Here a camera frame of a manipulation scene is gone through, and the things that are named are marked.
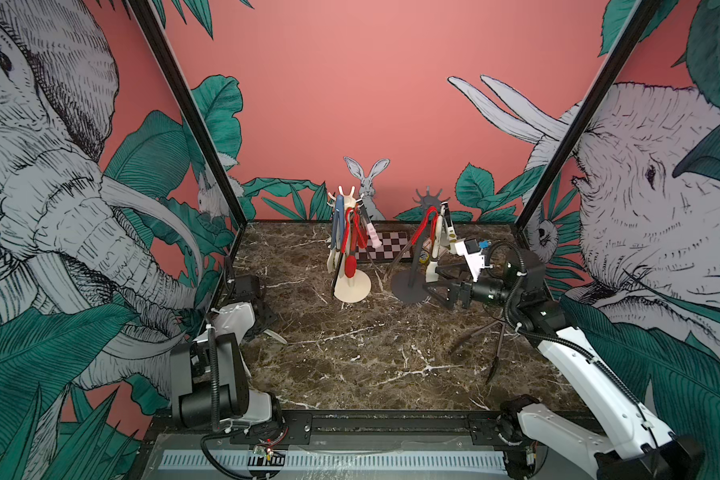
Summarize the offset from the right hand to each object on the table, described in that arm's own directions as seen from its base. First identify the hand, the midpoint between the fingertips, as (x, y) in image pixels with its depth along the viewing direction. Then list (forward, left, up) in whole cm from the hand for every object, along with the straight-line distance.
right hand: (430, 276), depth 67 cm
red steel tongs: (+13, +18, -1) cm, 22 cm away
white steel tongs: (+7, -3, -6) cm, 10 cm away
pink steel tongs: (+15, +13, -4) cm, 20 cm away
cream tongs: (-2, +43, -29) cm, 51 cm away
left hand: (+3, +47, -28) cm, 55 cm away
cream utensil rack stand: (+16, +19, -31) cm, 40 cm away
